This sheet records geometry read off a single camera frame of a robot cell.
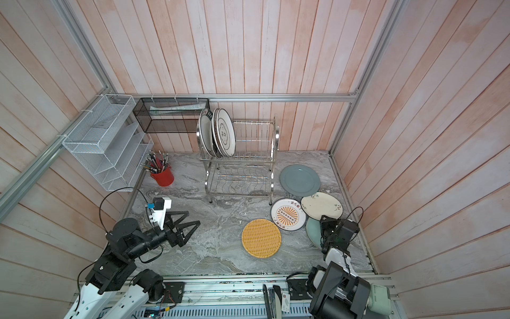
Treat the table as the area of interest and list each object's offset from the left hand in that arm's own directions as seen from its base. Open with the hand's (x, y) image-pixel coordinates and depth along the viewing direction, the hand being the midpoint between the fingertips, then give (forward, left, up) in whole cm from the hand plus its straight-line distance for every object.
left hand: (193, 223), depth 65 cm
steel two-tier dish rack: (+39, -18, -21) cm, 48 cm away
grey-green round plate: (+37, -46, -25) cm, 64 cm away
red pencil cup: (+37, +28, -23) cm, 51 cm away
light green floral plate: (+8, -48, -24) cm, 54 cm away
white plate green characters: (+42, -8, +4) cm, 43 cm away
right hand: (+13, -52, -20) cm, 58 cm away
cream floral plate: (+21, -52, -24) cm, 61 cm away
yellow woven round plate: (+4, -24, -24) cm, 34 cm away
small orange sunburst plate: (+16, -37, -26) cm, 48 cm away
